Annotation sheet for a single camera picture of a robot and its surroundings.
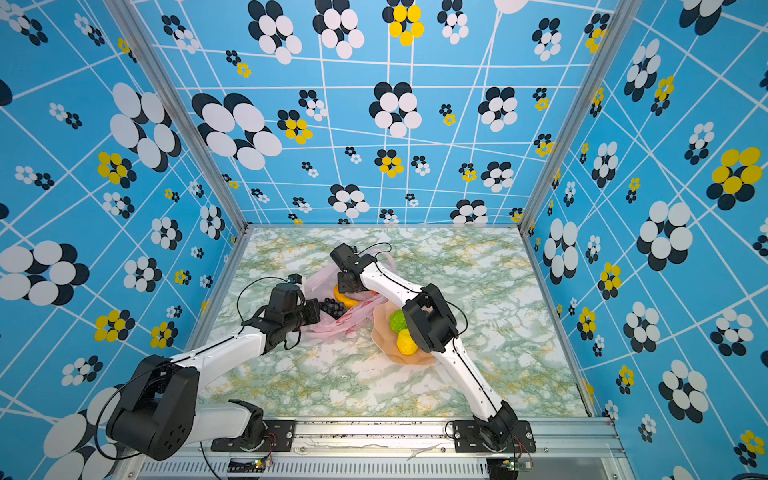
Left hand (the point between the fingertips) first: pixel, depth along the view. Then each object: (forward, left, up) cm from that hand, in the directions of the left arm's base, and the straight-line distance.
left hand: (322, 304), depth 91 cm
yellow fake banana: (+4, -5, -4) cm, 8 cm away
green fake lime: (-6, -23, 0) cm, 24 cm away
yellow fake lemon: (-12, -25, 0) cm, 28 cm away
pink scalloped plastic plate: (-9, -19, -4) cm, 22 cm away
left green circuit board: (-40, +14, -9) cm, 43 cm away
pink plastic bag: (+6, +1, +4) cm, 7 cm away
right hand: (+11, -8, -6) cm, 15 cm away
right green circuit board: (-40, -49, -7) cm, 63 cm away
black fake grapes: (0, -3, -1) cm, 3 cm away
